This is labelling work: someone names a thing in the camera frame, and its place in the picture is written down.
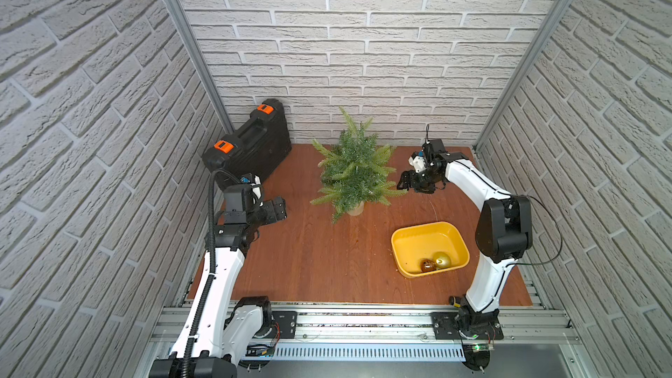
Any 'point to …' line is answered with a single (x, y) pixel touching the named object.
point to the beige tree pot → (358, 210)
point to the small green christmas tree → (356, 170)
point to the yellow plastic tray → (413, 245)
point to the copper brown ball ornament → (427, 265)
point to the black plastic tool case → (262, 142)
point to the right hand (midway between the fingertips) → (411, 187)
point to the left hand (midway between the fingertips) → (273, 199)
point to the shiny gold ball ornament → (442, 260)
